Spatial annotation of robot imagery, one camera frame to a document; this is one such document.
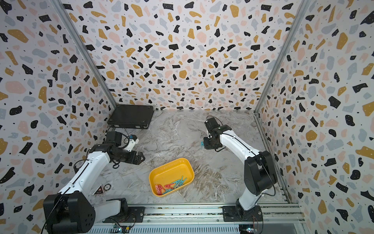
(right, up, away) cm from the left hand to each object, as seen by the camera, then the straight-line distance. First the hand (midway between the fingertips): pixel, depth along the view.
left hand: (137, 156), depth 83 cm
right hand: (+41, +5, +6) cm, 41 cm away
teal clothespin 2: (+37, +5, +17) cm, 41 cm away
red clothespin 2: (+18, -16, -1) cm, 25 cm away
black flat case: (-20, +25, +37) cm, 49 cm away
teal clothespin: (+24, -15, 0) cm, 28 cm away
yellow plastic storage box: (+18, -13, +5) cm, 23 cm away
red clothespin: (+13, -17, -2) cm, 22 cm away
